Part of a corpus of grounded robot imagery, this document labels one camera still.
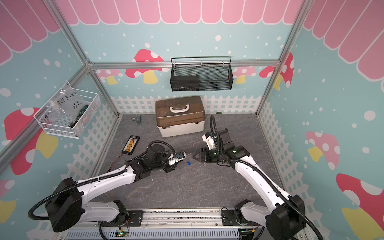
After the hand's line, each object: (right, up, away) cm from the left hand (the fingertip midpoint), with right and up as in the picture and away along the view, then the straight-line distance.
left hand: (179, 159), depth 82 cm
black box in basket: (+2, +45, +9) cm, 46 cm away
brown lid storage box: (-1, +25, +11) cm, 27 cm away
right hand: (+10, +3, -7) cm, 12 cm away
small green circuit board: (-28, -34, -10) cm, 45 cm away
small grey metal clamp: (-36, +25, +34) cm, 56 cm away
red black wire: (-43, -5, +13) cm, 45 cm away
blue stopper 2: (+4, -5, +12) cm, 14 cm away
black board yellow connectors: (-35, +6, +18) cm, 40 cm away
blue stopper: (+10, +2, +17) cm, 19 cm away
